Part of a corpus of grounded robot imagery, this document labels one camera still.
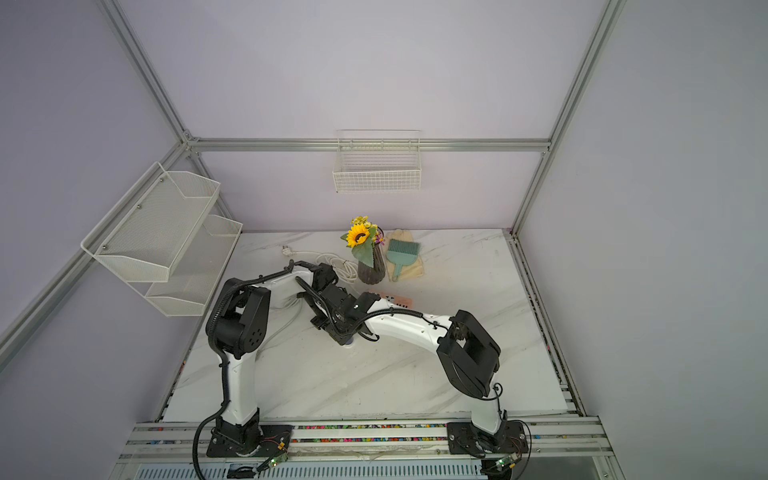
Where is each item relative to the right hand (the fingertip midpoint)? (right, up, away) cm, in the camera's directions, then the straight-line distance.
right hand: (346, 328), depth 86 cm
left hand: (0, -3, +4) cm, 5 cm away
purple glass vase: (+7, +14, +17) cm, 24 cm away
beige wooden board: (+21, +16, +22) cm, 34 cm away
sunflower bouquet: (+4, +27, 0) cm, 27 cm away
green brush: (+17, +22, +25) cm, 38 cm away
